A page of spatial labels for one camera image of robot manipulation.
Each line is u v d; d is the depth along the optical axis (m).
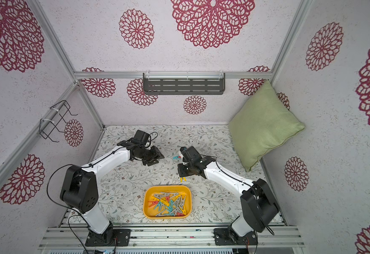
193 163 0.65
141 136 0.72
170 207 0.81
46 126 0.73
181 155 0.79
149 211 0.81
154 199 0.85
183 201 0.83
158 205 0.82
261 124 0.85
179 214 0.80
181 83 0.95
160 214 0.80
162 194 0.86
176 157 1.02
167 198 0.85
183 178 0.95
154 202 0.83
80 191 0.47
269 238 0.75
